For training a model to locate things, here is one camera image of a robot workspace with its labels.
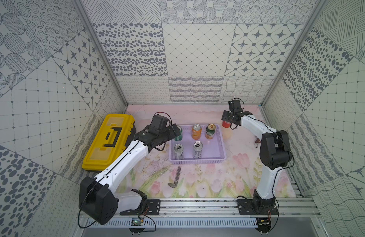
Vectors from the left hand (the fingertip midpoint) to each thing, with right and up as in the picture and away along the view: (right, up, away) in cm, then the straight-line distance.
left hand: (174, 129), depth 80 cm
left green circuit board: (-18, -45, -8) cm, 50 cm away
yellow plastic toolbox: (-34, -2, +4) cm, 35 cm away
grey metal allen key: (0, -31, +1) cm, 31 cm away
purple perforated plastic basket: (+24, -15, +13) cm, 31 cm away
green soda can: (+2, -7, +16) cm, 18 cm away
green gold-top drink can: (+22, -2, +13) cm, 26 cm away
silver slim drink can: (+2, -11, 0) cm, 11 cm away
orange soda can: (+13, -3, +13) cm, 19 cm away
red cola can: (+34, +2, +19) cm, 39 cm away
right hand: (+36, +7, +19) cm, 41 cm away
